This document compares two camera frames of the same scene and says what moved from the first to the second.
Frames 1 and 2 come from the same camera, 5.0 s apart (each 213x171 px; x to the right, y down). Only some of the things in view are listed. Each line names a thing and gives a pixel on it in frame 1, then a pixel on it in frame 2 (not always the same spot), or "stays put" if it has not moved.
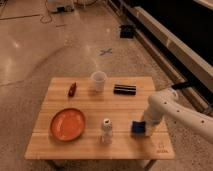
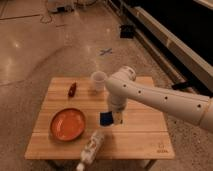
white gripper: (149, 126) -> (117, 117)
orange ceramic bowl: (67, 124) stays put
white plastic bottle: (107, 131) -> (91, 149)
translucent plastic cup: (99, 77) stays put
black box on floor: (127, 31) stays put
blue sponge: (138, 127) -> (106, 118)
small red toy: (72, 89) stays put
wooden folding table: (75, 122) stays put
